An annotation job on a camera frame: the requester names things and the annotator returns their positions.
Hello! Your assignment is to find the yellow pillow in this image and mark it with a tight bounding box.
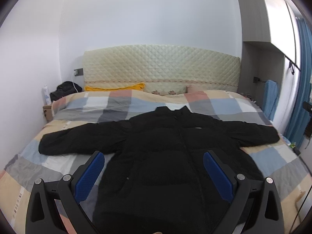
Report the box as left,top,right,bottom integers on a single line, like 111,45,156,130
84,82,147,93

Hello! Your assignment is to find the grey wall socket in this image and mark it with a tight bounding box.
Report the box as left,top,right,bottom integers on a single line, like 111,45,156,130
74,68,83,77

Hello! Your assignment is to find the cardboard box nightstand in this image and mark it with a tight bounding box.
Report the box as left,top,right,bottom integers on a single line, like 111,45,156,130
42,105,53,123

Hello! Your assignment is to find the white charging cable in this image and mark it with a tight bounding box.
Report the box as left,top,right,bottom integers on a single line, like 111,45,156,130
70,69,83,93

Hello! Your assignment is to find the black puffer jacket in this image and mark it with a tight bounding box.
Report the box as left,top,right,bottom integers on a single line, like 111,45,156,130
39,107,280,233

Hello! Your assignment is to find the plaid patchwork duvet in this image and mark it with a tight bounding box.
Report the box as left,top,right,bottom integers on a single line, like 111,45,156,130
1,90,311,233

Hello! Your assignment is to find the white spray bottle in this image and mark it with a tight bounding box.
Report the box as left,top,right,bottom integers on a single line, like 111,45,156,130
43,85,52,105

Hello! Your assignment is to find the cream quilted headboard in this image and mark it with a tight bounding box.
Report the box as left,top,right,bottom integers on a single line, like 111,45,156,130
82,44,241,91

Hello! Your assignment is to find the blue curtain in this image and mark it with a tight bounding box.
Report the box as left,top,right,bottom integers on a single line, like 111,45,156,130
285,18,311,148

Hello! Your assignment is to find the black clothes pile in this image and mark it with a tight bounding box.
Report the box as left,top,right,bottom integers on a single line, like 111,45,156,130
50,81,82,101

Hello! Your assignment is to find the floral pillow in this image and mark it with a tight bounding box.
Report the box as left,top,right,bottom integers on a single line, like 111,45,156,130
143,82,187,96

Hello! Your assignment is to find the grey wardrobe cabinet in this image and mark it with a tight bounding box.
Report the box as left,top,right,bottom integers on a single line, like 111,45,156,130
238,0,300,133

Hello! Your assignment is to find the blue towel on chair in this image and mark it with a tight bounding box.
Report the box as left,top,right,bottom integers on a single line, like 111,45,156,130
262,80,279,121

